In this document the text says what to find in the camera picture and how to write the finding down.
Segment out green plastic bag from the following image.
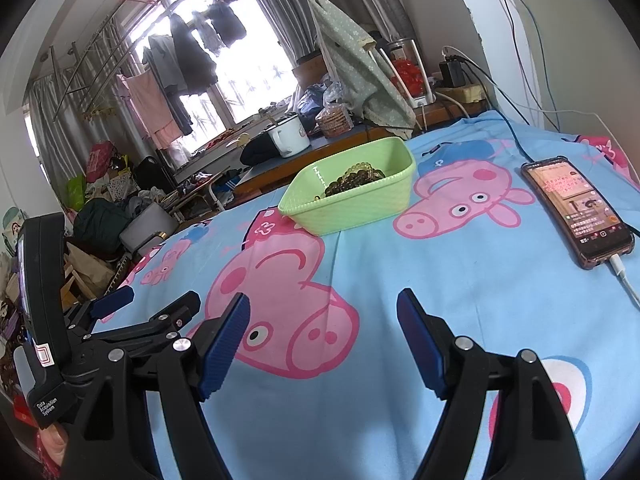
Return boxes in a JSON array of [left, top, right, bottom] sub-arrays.
[[67, 174, 87, 211]]

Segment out red bag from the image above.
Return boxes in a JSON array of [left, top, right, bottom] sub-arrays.
[[86, 141, 117, 183]]

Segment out metal drying rack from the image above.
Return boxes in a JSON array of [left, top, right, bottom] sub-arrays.
[[52, 0, 166, 121]]

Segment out beige power strip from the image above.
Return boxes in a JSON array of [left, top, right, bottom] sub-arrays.
[[435, 84, 488, 103]]

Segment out green dotted cloth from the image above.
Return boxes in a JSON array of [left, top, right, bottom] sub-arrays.
[[305, 0, 417, 140]]

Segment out black power adapter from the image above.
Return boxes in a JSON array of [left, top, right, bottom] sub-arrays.
[[440, 59, 473, 88]]

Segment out wooden desk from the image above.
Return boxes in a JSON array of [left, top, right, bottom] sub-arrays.
[[232, 100, 488, 206]]

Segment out white charging cable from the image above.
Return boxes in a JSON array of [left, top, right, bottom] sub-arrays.
[[607, 254, 640, 308]]

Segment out grey hanging shirt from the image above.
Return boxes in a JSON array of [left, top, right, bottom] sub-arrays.
[[142, 35, 193, 136]]

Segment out clear plastic bag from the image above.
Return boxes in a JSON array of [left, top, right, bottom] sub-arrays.
[[322, 82, 351, 108]]

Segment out person's left hand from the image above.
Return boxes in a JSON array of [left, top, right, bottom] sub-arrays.
[[36, 422, 70, 480]]

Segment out dark green bag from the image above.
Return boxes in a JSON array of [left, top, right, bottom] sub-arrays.
[[74, 198, 133, 253]]

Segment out grey storage box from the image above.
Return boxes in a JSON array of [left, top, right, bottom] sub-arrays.
[[119, 203, 178, 256]]

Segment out cardboard box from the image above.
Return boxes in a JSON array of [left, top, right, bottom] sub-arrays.
[[292, 54, 328, 88]]

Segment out green plastic basket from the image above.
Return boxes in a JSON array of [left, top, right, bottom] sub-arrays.
[[277, 136, 416, 236]]

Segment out dark hanging shorts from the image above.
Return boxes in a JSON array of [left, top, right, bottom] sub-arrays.
[[207, 2, 248, 43]]

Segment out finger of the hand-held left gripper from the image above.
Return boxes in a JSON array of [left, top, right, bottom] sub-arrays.
[[90, 290, 202, 347], [65, 286, 135, 333]]

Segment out blue cartoon pig blanket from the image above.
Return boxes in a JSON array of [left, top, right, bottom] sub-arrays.
[[92, 110, 640, 480]]

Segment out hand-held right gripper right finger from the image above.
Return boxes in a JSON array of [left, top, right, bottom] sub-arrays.
[[396, 288, 586, 480]]

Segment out blender with red contents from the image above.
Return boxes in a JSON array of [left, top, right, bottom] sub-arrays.
[[385, 37, 432, 108]]

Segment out white enamel mug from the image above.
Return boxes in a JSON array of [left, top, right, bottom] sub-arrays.
[[265, 114, 312, 158]]

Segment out pink hanging cloth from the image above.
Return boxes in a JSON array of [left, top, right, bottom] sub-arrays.
[[117, 71, 183, 148]]

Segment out wooden chair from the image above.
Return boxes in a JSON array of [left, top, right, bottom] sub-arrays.
[[60, 242, 118, 306]]

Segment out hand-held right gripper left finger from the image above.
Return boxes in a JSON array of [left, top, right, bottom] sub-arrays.
[[60, 291, 251, 480]]

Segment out pile of beaded bracelets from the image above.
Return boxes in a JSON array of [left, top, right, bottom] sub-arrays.
[[322, 159, 387, 198]]

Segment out bagged snack jar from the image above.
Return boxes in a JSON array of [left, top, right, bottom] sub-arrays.
[[316, 102, 353, 136]]

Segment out dark hanging jacket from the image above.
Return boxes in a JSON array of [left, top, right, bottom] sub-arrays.
[[167, 12, 218, 96]]

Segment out black cable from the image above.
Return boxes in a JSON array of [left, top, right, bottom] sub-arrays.
[[465, 55, 531, 166]]

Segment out smartphone in clear case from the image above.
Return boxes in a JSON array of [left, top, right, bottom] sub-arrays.
[[521, 157, 636, 271]]

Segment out black bag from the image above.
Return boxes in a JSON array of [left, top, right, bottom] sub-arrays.
[[240, 135, 281, 167]]

